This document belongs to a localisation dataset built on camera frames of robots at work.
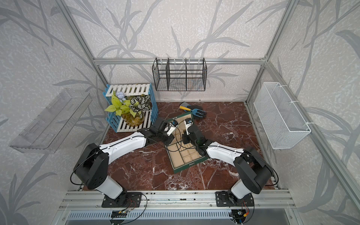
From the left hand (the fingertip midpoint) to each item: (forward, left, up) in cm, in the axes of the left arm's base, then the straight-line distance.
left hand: (173, 135), depth 88 cm
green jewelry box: (-12, -7, -5) cm, 14 cm away
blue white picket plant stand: (+15, +43, -6) cm, 46 cm away
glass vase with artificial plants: (+8, +24, +16) cm, 30 cm away
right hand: (+3, -7, +3) cm, 8 cm away
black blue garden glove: (+30, -12, -6) cm, 33 cm away
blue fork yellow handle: (+27, -15, -7) cm, 32 cm away
